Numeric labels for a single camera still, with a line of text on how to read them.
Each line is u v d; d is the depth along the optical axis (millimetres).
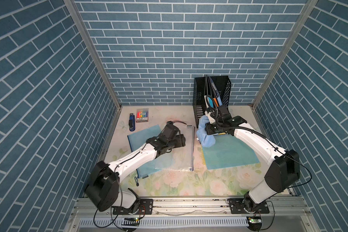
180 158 911
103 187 413
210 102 890
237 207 736
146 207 728
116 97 1158
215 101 889
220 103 909
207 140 825
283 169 433
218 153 953
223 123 640
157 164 890
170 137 644
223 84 983
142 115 1120
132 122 1054
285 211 723
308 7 707
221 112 646
